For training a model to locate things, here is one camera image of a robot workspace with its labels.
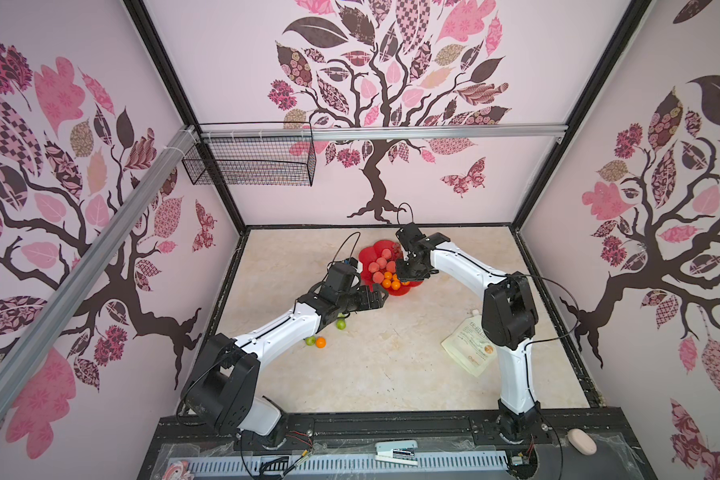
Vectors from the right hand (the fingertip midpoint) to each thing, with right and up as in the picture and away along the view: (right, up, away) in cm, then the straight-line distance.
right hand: (403, 272), depth 96 cm
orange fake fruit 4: (-26, -21, -8) cm, 34 cm away
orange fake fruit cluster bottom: (-6, -4, +4) cm, 8 cm away
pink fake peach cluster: (-10, +1, +7) cm, 12 cm away
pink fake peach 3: (-8, -2, +5) cm, 10 cm away
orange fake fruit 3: (-4, -1, -11) cm, 12 cm away
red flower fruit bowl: (-12, +5, +12) cm, 17 cm away
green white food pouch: (+19, -22, -9) cm, 30 cm away
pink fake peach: (-5, +6, +11) cm, 13 cm away
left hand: (-9, -7, -11) cm, 16 cm away
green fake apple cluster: (-21, -16, -5) cm, 27 cm away
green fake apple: (-29, -20, -9) cm, 36 cm away
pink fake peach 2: (-7, +3, +8) cm, 11 cm away
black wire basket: (-60, +45, +26) cm, 79 cm away
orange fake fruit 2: (-5, -2, +7) cm, 8 cm away
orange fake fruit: (-2, -5, +4) cm, 7 cm away
